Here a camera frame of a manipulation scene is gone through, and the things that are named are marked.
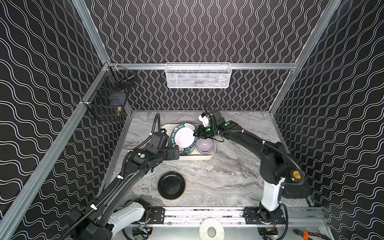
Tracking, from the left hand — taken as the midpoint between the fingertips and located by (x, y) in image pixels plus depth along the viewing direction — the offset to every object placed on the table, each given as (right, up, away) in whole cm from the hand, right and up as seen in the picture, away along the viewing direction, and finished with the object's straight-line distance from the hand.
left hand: (171, 148), depth 76 cm
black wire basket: (-40, +29, +14) cm, 51 cm away
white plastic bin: (+12, -7, +17) cm, 22 cm away
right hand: (+12, +7, +11) cm, 17 cm away
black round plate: (-1, -23, +9) cm, 24 cm away
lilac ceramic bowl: (+19, -1, +20) cm, 27 cm away
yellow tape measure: (+66, -14, +2) cm, 67 cm away
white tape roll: (+20, -37, -6) cm, 42 cm away
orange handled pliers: (+63, -39, -7) cm, 74 cm away
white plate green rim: (+5, +6, +13) cm, 15 cm away
